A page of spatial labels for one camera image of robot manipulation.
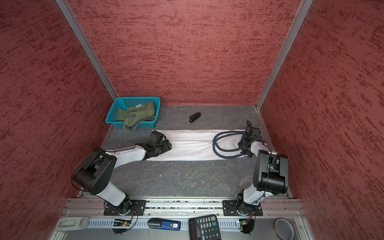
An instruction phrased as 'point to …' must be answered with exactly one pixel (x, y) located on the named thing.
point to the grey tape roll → (283, 229)
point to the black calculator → (204, 228)
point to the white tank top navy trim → (201, 144)
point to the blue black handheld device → (164, 224)
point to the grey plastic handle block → (72, 223)
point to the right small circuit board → (247, 225)
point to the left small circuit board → (120, 222)
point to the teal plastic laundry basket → (112, 118)
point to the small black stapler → (194, 117)
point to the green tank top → (132, 116)
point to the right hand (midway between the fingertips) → (240, 147)
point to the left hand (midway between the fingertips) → (167, 149)
